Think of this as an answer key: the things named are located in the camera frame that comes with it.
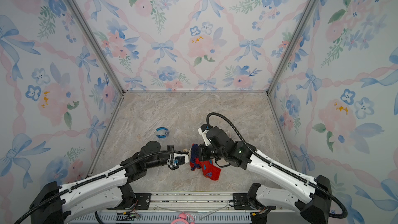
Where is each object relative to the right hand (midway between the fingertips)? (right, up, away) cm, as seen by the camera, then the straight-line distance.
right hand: (195, 151), depth 70 cm
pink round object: (-5, -30, -1) cm, 30 cm away
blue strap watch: (-22, +4, +27) cm, 35 cm away
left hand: (-3, 0, +3) cm, 4 cm away
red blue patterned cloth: (+7, -12, +8) cm, 16 cm away
